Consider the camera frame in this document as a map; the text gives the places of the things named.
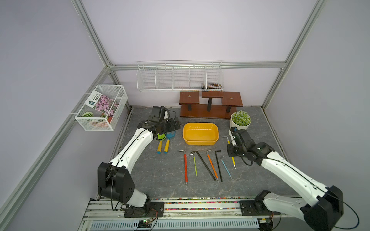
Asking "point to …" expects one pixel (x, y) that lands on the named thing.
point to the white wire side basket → (90, 119)
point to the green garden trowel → (161, 137)
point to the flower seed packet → (102, 102)
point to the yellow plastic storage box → (200, 134)
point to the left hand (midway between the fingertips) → (175, 126)
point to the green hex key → (194, 161)
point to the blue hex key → (226, 169)
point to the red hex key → (185, 165)
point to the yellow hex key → (232, 158)
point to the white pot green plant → (240, 119)
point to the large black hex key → (204, 164)
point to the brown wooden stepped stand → (215, 104)
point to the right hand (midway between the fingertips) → (229, 146)
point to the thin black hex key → (216, 156)
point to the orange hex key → (208, 156)
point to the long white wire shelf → (179, 75)
